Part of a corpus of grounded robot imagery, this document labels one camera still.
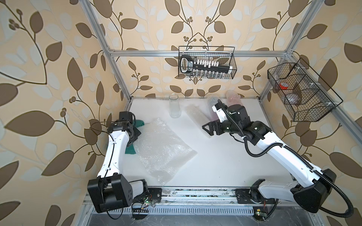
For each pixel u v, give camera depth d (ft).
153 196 2.42
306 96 2.41
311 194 1.27
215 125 2.05
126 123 1.82
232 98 3.65
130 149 2.60
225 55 2.99
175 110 3.45
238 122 1.74
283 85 2.65
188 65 2.77
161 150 2.83
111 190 1.30
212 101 3.55
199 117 3.41
